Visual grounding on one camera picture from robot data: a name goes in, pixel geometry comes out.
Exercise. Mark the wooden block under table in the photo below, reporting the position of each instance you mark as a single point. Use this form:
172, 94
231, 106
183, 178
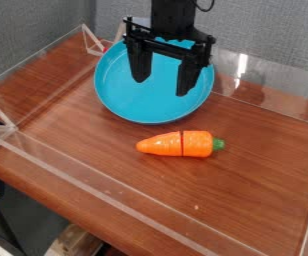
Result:
73, 242

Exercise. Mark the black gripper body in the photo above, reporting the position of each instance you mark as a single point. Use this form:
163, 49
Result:
168, 30

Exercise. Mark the orange toy carrot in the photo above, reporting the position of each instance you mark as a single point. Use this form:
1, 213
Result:
182, 143

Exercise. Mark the blue plate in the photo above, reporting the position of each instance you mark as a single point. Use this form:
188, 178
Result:
147, 102

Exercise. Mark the clear acrylic enclosure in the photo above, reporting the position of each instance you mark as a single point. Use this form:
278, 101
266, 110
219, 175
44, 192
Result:
232, 204

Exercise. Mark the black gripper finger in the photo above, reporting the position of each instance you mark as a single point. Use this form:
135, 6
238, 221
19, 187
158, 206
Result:
188, 71
139, 59

